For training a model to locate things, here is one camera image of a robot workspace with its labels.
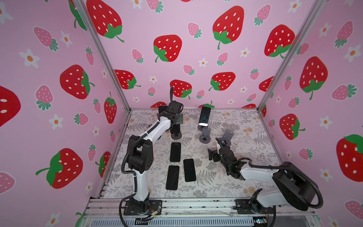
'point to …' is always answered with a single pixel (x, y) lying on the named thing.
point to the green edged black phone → (204, 116)
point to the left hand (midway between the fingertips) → (177, 117)
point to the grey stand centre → (205, 137)
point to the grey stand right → (228, 136)
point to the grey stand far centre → (200, 127)
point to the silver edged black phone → (189, 170)
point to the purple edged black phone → (172, 178)
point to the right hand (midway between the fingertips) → (214, 147)
